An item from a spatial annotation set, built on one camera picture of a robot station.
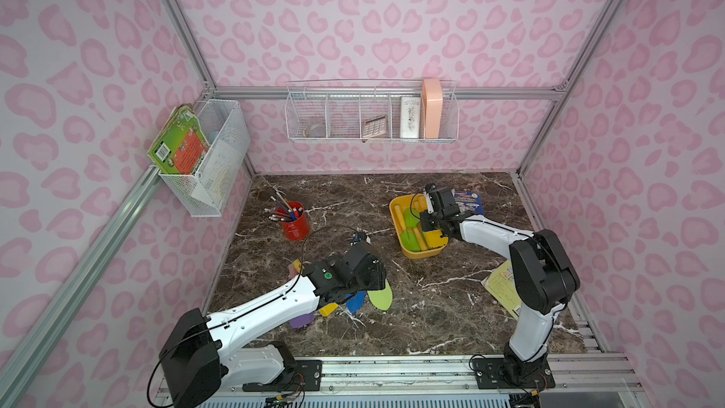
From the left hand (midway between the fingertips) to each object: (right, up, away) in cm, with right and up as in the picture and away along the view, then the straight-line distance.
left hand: (381, 271), depth 78 cm
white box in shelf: (+10, +47, +14) cm, 50 cm away
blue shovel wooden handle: (-7, -11, +5) cm, 14 cm away
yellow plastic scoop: (-17, -13, +5) cm, 22 cm away
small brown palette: (-1, +44, +16) cm, 47 cm away
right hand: (+16, +15, +20) cm, 29 cm away
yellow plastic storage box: (+14, +18, +25) cm, 34 cm away
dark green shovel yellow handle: (+10, +6, +20) cm, 24 cm away
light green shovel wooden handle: (0, -10, +7) cm, 12 cm away
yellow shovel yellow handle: (+18, +7, +14) cm, 23 cm away
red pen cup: (-28, +10, +17) cm, 34 cm away
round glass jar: (-21, +43, +14) cm, 50 cm away
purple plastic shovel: (-23, -15, +4) cm, 27 cm away
